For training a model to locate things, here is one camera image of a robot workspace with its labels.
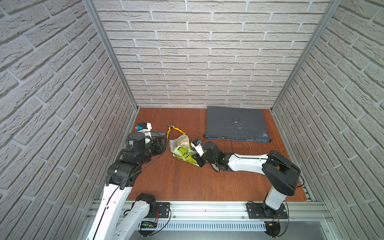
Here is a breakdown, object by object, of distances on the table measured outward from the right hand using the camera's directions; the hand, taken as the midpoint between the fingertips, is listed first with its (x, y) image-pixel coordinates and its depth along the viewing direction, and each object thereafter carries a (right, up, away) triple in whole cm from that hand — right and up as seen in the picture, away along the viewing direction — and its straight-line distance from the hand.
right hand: (189, 158), depth 84 cm
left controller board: (-20, -30, -12) cm, 38 cm away
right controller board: (+41, -30, -15) cm, 53 cm away
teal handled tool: (-23, +12, +19) cm, 32 cm away
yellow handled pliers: (-15, +18, +22) cm, 32 cm away
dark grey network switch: (+33, +20, +21) cm, 44 cm away
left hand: (-11, +15, -17) cm, 26 cm away
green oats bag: (-3, +6, -7) cm, 10 cm away
